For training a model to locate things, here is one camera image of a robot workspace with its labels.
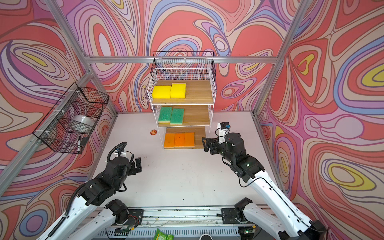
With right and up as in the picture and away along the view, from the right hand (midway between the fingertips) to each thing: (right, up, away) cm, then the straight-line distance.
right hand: (211, 142), depth 73 cm
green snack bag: (-24, -43, -5) cm, 49 cm away
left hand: (-39, -9, +2) cm, 40 cm away
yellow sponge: (-18, +13, +9) cm, 24 cm away
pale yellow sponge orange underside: (-12, -2, +29) cm, 32 cm away
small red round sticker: (-38, +4, +35) cm, 52 cm away
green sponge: (-25, +14, +9) cm, 30 cm away
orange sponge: (-25, -2, +28) cm, 38 cm away
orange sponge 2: (-18, -1, +28) cm, 33 cm away
